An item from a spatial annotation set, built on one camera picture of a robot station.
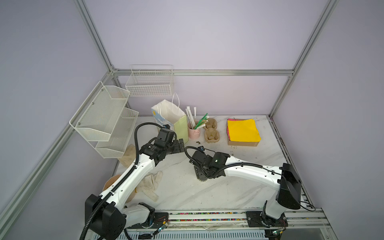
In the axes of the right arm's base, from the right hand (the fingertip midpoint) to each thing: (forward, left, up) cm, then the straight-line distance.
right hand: (200, 171), depth 79 cm
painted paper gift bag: (+41, +24, +5) cm, 47 cm away
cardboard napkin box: (+25, -21, -9) cm, 34 cm away
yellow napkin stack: (+35, -31, -8) cm, 47 cm away
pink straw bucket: (+29, +5, -4) cm, 30 cm away
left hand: (+11, +14, +8) cm, 19 cm away
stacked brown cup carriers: (+32, -8, -8) cm, 34 cm away
